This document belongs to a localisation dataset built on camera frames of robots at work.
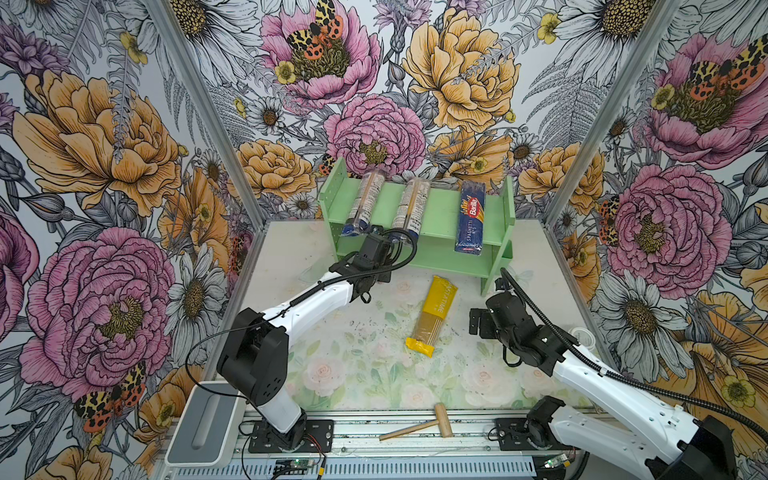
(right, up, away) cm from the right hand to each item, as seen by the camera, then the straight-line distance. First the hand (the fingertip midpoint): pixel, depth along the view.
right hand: (488, 324), depth 81 cm
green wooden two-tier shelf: (-15, +20, -1) cm, 25 cm away
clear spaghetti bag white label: (-21, +29, 0) cm, 36 cm away
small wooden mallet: (-13, -23, -5) cm, 27 cm away
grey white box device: (-68, -22, -11) cm, 72 cm away
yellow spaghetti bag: (-10, +5, +16) cm, 20 cm away
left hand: (-30, +14, +8) cm, 34 cm away
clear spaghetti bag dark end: (-34, +32, +2) cm, 46 cm away
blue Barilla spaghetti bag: (-5, +28, -2) cm, 28 cm away
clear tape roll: (+27, -4, +3) cm, 28 cm away
